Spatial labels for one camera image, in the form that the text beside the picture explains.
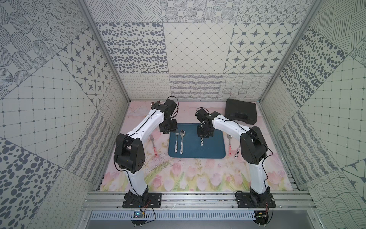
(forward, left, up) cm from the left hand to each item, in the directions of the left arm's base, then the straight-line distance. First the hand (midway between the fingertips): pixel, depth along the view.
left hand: (173, 129), depth 87 cm
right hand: (0, -19, -9) cm, 21 cm away
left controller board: (-42, +15, -16) cm, 47 cm away
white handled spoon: (+4, -5, -12) cm, 13 cm away
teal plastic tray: (-5, -26, -13) cm, 29 cm away
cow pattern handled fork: (-3, -18, -10) cm, 21 cm away
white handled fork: (-6, -1, -13) cm, 15 cm away
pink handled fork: (+1, +16, -14) cm, 21 cm away
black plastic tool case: (+24, -50, -9) cm, 56 cm away
